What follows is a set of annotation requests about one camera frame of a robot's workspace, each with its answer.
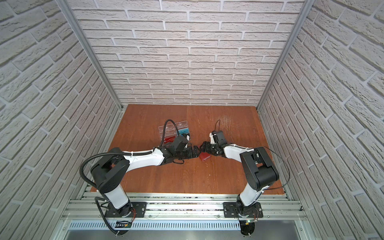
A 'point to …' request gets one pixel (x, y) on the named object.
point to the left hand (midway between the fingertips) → (197, 150)
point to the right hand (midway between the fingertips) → (203, 148)
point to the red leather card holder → (204, 155)
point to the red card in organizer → (169, 139)
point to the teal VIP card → (183, 131)
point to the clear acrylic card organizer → (170, 132)
